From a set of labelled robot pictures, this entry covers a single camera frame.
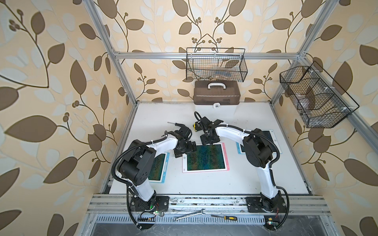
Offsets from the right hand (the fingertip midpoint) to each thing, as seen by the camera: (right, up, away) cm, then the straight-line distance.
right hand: (208, 141), depth 98 cm
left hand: (-12, -5, -7) cm, 15 cm away
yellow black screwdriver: (+10, -32, -28) cm, 44 cm away
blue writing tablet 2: (+44, +5, +4) cm, 44 cm away
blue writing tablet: (-30, -16, -13) cm, 37 cm away
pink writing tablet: (+2, -9, -6) cm, 11 cm away
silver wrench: (-18, -33, -27) cm, 46 cm away
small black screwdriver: (-23, +12, +7) cm, 26 cm away
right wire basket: (+54, +24, -24) cm, 64 cm away
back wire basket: (+11, +52, -2) cm, 53 cm away
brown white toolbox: (+5, +30, -2) cm, 31 cm away
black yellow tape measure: (-9, +10, +6) cm, 15 cm away
